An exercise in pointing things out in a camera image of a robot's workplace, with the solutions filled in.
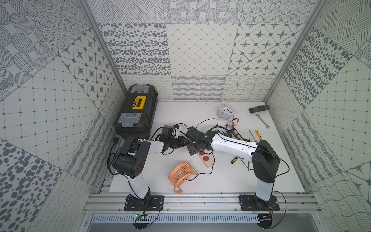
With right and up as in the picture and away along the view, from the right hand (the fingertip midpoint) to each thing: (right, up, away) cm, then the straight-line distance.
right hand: (197, 147), depth 87 cm
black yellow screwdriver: (+24, -8, +1) cm, 25 cm away
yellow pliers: (+45, +6, +14) cm, 47 cm away
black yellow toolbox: (-38, +18, +1) cm, 42 cm away
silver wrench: (+50, +19, +25) cm, 59 cm away
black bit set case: (+28, +6, +13) cm, 32 cm away
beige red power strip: (+6, -7, +1) cm, 9 cm away
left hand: (-7, +3, +7) cm, 11 cm away
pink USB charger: (+26, +13, +17) cm, 33 cm away
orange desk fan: (-10, -10, -15) cm, 21 cm away
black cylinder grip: (+51, +25, +25) cm, 62 cm away
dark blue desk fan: (+18, +9, +9) cm, 22 cm away
